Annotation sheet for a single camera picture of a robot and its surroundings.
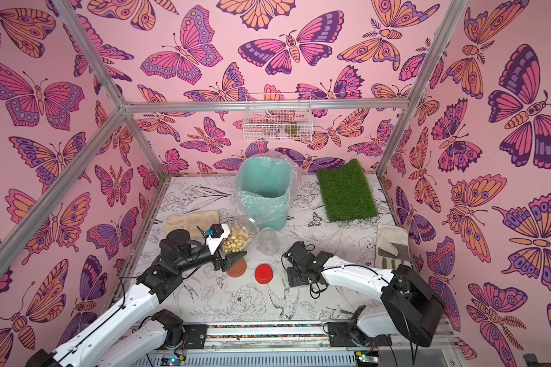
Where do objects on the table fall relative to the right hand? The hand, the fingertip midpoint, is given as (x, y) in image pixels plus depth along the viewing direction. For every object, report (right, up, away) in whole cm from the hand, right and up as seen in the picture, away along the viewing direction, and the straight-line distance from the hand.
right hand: (299, 274), depth 86 cm
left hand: (-20, +16, -13) cm, 28 cm away
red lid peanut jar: (-11, +12, 0) cm, 16 cm away
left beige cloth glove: (-47, +18, +15) cm, 53 cm away
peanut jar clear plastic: (-19, +22, -16) cm, 34 cm away
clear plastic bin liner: (-1, +35, -1) cm, 35 cm away
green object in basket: (-2, +57, +9) cm, 58 cm away
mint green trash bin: (-15, +34, +16) cm, 41 cm away
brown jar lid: (-23, +2, 0) cm, 23 cm away
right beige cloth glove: (+38, +9, +7) cm, 40 cm away
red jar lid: (-14, 0, +1) cm, 14 cm away
